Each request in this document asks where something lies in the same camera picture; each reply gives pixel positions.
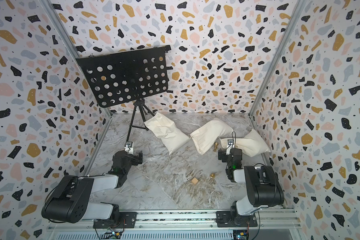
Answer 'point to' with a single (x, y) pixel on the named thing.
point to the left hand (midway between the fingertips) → (134, 150)
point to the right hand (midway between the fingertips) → (230, 148)
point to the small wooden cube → (194, 180)
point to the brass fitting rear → (215, 146)
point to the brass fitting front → (212, 175)
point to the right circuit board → (240, 234)
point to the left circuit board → (115, 235)
